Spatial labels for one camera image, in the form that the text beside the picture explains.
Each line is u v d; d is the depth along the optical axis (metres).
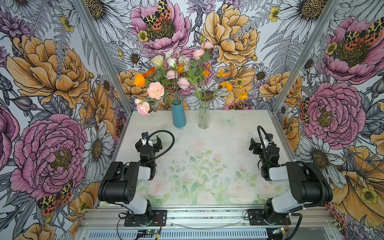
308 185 0.46
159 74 0.92
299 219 0.68
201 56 0.83
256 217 0.74
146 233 0.71
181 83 0.91
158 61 0.86
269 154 0.71
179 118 1.05
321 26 0.78
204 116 1.07
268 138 0.79
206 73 0.93
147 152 0.77
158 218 0.74
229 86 0.83
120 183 0.45
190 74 0.92
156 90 0.66
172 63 0.86
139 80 0.78
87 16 0.75
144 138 0.77
